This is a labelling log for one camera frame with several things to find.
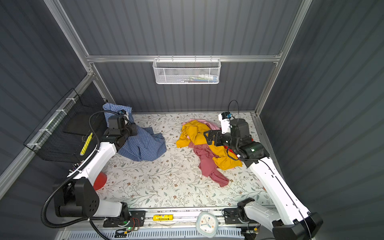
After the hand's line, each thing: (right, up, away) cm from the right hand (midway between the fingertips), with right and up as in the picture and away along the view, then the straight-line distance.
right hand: (213, 133), depth 71 cm
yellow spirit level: (-25, -41, +2) cm, 48 cm away
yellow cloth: (-10, -1, +27) cm, 29 cm away
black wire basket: (-72, 0, +4) cm, 72 cm away
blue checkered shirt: (-38, -8, +16) cm, 42 cm away
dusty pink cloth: (-2, -20, +20) cm, 28 cm away
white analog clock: (-3, -43, -2) cm, 43 cm away
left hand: (-46, +4, +15) cm, 49 cm away
